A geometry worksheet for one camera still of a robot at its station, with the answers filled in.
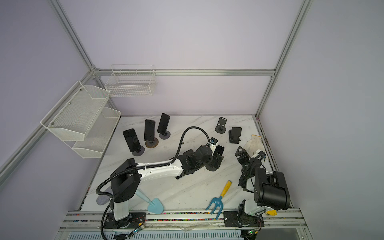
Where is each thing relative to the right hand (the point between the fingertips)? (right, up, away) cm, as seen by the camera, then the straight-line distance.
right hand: (241, 150), depth 91 cm
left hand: (-17, -1, -9) cm, 19 cm away
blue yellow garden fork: (-16, -26, -11) cm, 33 cm away
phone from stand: (-15, +2, -10) cm, 18 cm away
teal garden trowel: (-49, -28, -12) cm, 58 cm away
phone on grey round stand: (-51, +17, +11) cm, 54 cm away
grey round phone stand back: (-50, +8, +16) cm, 53 cm away
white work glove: (+14, +2, +14) cm, 19 cm away
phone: (-68, +6, +1) cm, 68 cm away
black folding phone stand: (-1, +10, +10) cm, 14 cm away
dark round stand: (-10, +14, +18) cm, 25 cm away
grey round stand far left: (-66, -3, +8) cm, 67 cm away
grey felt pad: (-78, -25, -12) cm, 83 cm away
